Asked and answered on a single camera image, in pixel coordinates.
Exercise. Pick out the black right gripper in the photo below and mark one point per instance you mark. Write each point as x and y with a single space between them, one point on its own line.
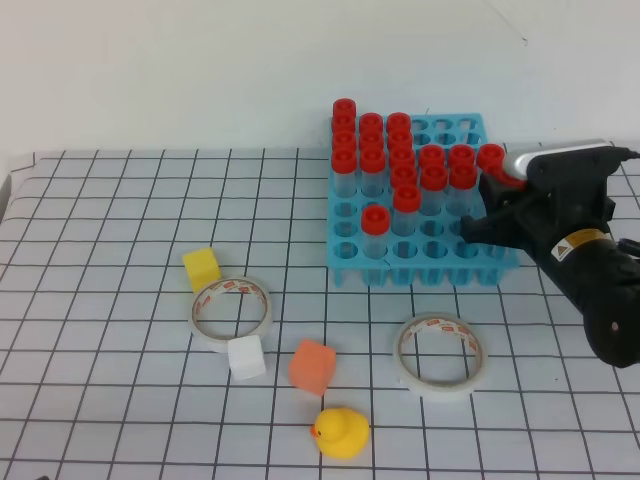
565 205

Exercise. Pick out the red capped test tube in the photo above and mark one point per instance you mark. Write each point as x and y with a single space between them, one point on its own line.
506 180

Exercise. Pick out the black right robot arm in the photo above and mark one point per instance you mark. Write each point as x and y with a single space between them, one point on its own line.
602 284

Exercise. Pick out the blue test tube rack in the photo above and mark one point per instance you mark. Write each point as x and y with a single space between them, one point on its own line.
371 156

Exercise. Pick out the front red capped tube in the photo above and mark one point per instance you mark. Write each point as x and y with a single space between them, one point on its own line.
375 224

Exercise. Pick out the red capped tube back left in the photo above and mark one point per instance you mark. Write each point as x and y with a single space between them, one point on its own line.
344 106

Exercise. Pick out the right white tape roll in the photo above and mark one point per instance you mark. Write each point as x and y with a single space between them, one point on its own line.
440 390

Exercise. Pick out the orange foam cube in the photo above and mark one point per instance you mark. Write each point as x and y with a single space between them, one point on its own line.
312 367

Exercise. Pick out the yellow rubber duck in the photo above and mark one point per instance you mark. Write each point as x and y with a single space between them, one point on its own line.
340 433

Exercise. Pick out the white foam cube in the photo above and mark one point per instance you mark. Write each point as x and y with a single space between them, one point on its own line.
246 357

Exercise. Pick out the yellow foam cube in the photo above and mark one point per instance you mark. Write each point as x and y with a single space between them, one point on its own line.
202 268

